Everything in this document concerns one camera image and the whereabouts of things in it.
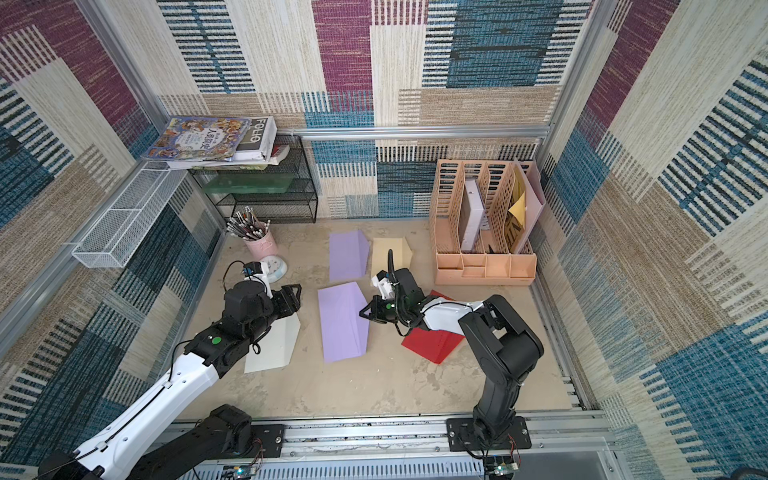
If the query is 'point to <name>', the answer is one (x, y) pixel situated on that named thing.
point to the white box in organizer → (474, 219)
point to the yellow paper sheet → (517, 210)
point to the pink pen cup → (261, 248)
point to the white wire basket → (122, 232)
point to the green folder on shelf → (249, 183)
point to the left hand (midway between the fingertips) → (292, 287)
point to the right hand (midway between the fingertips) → (358, 311)
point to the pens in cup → (247, 225)
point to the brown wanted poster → (514, 230)
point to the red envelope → (433, 345)
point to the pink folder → (535, 202)
